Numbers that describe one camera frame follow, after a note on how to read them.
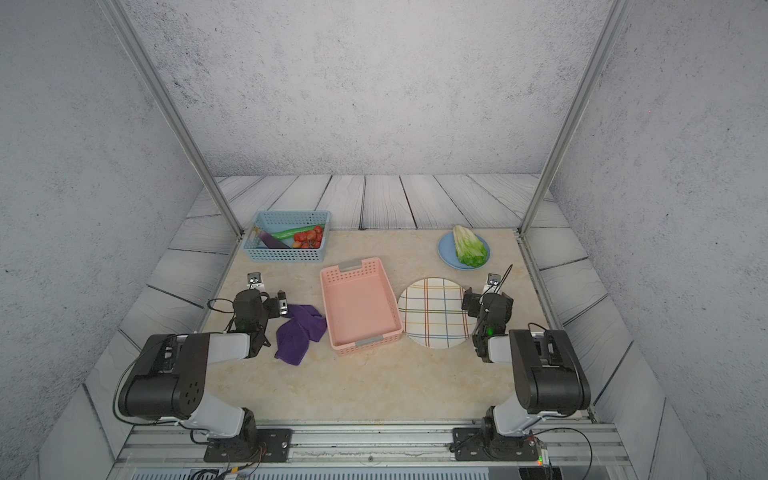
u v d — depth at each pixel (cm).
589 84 81
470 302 86
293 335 92
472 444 72
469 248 108
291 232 119
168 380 46
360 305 99
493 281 81
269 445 73
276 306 87
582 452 72
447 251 112
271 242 115
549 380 45
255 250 119
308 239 113
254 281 81
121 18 71
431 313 94
